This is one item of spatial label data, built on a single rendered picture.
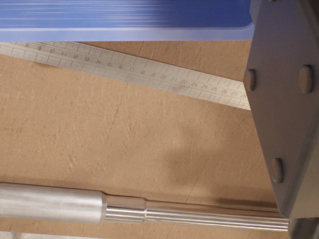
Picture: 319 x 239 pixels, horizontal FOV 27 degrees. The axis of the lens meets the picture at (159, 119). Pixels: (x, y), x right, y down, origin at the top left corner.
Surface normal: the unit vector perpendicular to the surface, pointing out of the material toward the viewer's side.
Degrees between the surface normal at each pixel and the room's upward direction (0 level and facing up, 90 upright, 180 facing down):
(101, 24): 90
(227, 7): 90
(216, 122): 0
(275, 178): 90
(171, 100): 0
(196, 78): 0
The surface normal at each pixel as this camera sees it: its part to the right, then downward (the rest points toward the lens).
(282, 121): -0.99, 0.02
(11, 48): 0.11, 0.72
